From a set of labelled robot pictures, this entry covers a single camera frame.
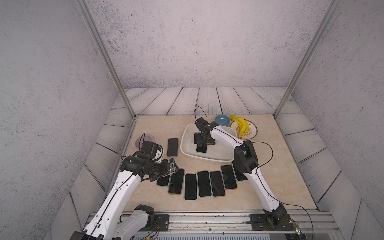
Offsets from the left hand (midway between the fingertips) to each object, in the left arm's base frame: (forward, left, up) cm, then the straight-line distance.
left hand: (173, 171), depth 73 cm
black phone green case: (-3, -16, -17) cm, 23 cm away
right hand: (+28, -15, -15) cm, 35 cm away
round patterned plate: (+37, -53, -16) cm, 66 cm away
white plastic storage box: (+19, -27, -15) cm, 36 cm away
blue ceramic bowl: (+47, -32, -14) cm, 59 cm away
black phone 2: (+3, -30, -17) cm, 34 cm away
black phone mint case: (+24, -15, -16) cm, 33 cm away
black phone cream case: (-2, -8, -17) cm, 19 cm away
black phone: (+25, +5, -16) cm, 30 cm away
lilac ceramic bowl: (+29, +26, -13) cm, 42 cm away
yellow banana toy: (+39, -46, -11) cm, 61 cm away
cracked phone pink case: (+1, 0, -18) cm, 18 cm away
